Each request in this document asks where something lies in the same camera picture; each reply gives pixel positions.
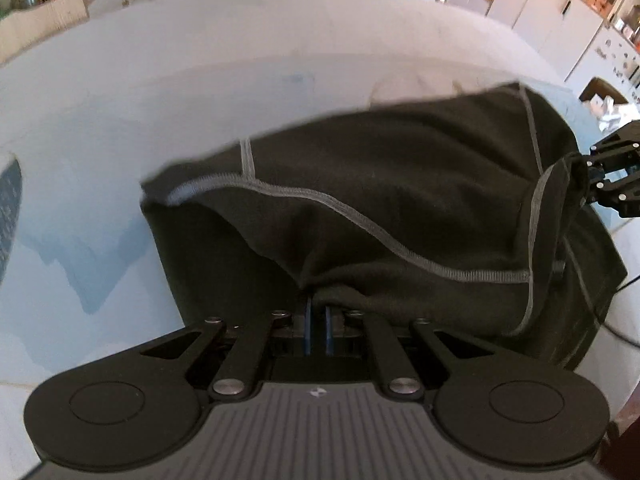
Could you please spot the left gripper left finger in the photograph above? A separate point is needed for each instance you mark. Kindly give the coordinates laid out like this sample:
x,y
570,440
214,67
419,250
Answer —
x,y
308,328

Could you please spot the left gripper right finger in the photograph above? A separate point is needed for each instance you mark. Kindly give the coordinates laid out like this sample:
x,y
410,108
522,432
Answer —
x,y
329,331

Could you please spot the black garment grey seams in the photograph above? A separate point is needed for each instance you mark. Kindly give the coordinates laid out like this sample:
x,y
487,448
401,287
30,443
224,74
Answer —
x,y
469,212

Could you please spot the white cabinet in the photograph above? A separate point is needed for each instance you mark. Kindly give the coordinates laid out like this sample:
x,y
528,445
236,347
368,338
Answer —
x,y
578,38

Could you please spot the beige cardboard box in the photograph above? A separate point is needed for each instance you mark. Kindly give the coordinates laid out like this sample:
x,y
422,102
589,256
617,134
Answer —
x,y
23,29

